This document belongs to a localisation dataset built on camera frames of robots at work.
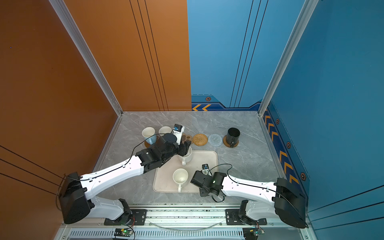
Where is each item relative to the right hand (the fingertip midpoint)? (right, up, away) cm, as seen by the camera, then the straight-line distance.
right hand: (203, 191), depth 79 cm
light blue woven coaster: (+9, +25, +23) cm, 35 cm away
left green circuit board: (-39, -16, -8) cm, 43 cm away
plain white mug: (-13, +6, +6) cm, 15 cm away
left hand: (-8, +28, -2) cm, 29 cm away
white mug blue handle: (-33, +29, +14) cm, 46 cm away
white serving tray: (-23, +2, +8) cm, 25 cm away
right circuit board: (+23, -16, -9) cm, 29 cm away
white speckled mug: (-9, +16, +7) cm, 20 cm away
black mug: (+20, +28, +17) cm, 38 cm away
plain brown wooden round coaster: (+16, +25, +23) cm, 38 cm away
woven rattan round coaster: (-1, +25, +23) cm, 34 cm away
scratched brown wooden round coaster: (-38, +22, +22) cm, 49 cm away
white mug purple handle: (-26, +32, +22) cm, 46 cm away
